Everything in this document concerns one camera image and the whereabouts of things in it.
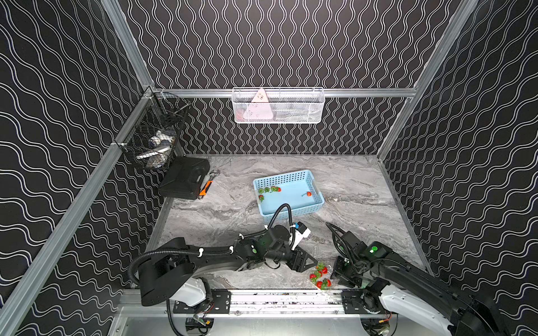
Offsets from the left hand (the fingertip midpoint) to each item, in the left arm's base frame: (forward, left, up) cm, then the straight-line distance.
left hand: (314, 258), depth 71 cm
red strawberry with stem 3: (+36, -2, -12) cm, 38 cm away
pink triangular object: (+55, +24, +22) cm, 63 cm away
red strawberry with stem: (-2, -1, -13) cm, 13 cm away
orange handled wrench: (+46, +49, -14) cm, 68 cm away
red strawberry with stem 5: (+36, +22, -12) cm, 44 cm away
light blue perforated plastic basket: (+39, +3, -13) cm, 41 cm away
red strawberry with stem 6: (+37, +14, -12) cm, 41 cm away
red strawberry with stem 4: (+32, +21, -13) cm, 40 cm away
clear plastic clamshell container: (-2, -5, -13) cm, 14 cm away
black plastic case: (+39, +62, -10) cm, 74 cm away
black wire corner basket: (+37, +66, +17) cm, 78 cm away
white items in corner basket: (+37, +62, +14) cm, 74 cm away
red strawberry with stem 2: (-5, -4, -12) cm, 13 cm away
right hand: (-3, -9, -12) cm, 15 cm away
